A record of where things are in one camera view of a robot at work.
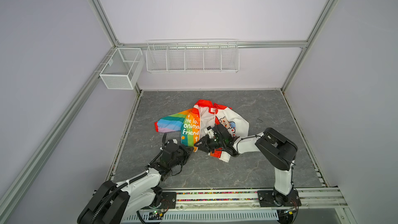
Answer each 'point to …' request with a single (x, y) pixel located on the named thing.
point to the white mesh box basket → (123, 68)
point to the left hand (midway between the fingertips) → (195, 149)
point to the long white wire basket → (193, 55)
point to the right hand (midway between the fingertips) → (194, 147)
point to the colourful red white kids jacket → (192, 123)
